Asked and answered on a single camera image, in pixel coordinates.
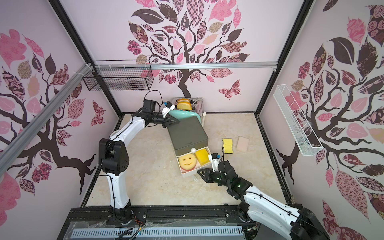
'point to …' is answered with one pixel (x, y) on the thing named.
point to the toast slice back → (184, 100)
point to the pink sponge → (242, 144)
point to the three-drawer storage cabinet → (190, 142)
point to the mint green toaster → (197, 105)
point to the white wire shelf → (296, 121)
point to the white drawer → (185, 173)
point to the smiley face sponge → (188, 162)
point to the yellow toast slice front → (185, 106)
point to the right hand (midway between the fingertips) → (199, 174)
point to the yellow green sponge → (227, 144)
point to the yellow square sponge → (202, 156)
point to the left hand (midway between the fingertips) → (176, 123)
